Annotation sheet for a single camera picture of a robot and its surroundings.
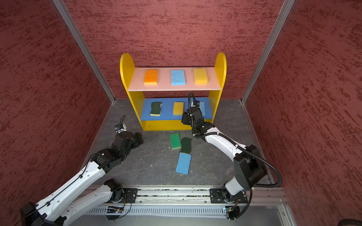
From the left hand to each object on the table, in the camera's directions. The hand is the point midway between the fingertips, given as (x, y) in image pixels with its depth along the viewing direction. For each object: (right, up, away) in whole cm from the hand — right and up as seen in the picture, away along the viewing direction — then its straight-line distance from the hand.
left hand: (136, 139), depth 79 cm
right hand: (+29, +12, +7) cm, 32 cm away
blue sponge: (+27, -16, +6) cm, 32 cm away
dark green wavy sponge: (+8, +18, +16) cm, 25 cm away
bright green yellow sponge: (+21, -4, +16) cm, 27 cm away
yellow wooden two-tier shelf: (+7, +30, +43) cm, 53 cm away
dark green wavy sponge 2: (+29, -8, +14) cm, 33 cm away
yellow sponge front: (+24, +18, +14) cm, 33 cm away
